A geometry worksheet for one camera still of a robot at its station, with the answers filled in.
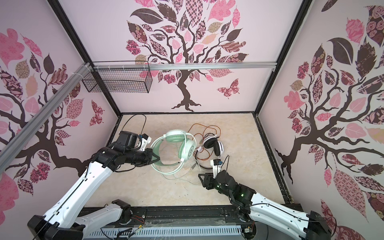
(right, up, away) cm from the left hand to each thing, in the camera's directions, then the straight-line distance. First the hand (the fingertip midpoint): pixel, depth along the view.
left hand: (158, 161), depth 71 cm
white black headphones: (+29, +7, +24) cm, 38 cm away
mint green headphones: (+15, +9, -7) cm, 19 cm away
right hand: (+21, -9, +6) cm, 23 cm away
